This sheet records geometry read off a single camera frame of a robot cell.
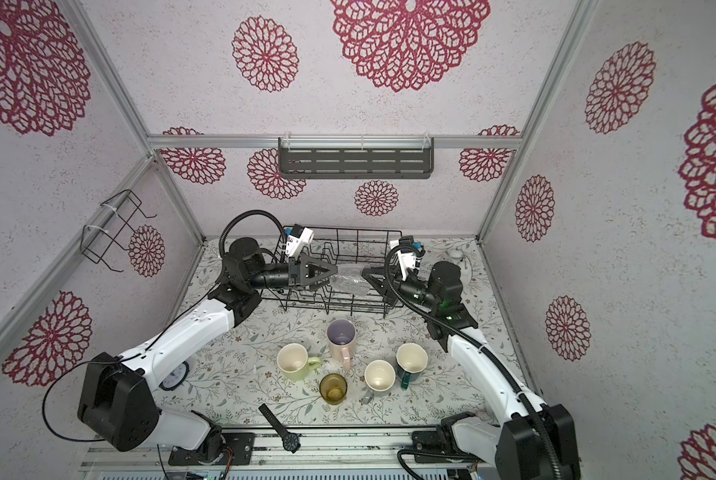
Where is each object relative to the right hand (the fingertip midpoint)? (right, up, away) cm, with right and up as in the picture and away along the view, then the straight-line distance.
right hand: (362, 271), depth 68 cm
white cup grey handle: (+5, -30, +16) cm, 35 cm away
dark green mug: (+15, -26, +18) cm, 35 cm away
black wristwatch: (-18, -42, +7) cm, 46 cm away
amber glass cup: (-8, -33, +15) cm, 37 cm away
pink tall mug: (-6, -20, +21) cm, 29 cm away
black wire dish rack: (-4, +7, +49) cm, 50 cm away
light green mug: (-20, -27, +20) cm, 39 cm away
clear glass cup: (-3, -2, -4) cm, 5 cm away
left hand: (-6, -1, -2) cm, 6 cm away
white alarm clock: (+32, +5, +32) cm, 46 cm away
